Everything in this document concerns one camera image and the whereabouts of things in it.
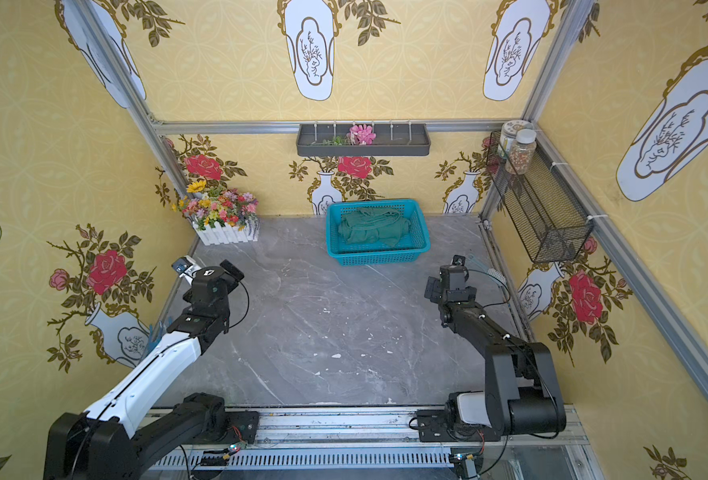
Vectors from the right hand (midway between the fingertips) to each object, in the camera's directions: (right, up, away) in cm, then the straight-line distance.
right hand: (455, 284), depth 93 cm
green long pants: (-28, +20, +14) cm, 37 cm away
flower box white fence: (-76, +22, +8) cm, 79 cm away
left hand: (-72, +5, -11) cm, 73 cm away
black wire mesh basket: (+22, +18, -12) cm, 31 cm away
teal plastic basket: (-23, +9, +17) cm, 30 cm away
